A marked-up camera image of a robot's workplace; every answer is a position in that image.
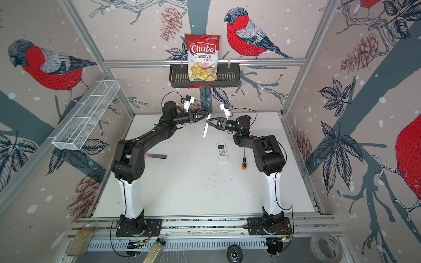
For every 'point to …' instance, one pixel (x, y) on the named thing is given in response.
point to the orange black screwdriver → (244, 165)
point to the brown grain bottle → (80, 243)
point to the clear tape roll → (336, 247)
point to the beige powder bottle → (154, 253)
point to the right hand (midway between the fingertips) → (205, 126)
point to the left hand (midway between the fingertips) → (205, 115)
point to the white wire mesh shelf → (75, 129)
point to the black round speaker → (234, 254)
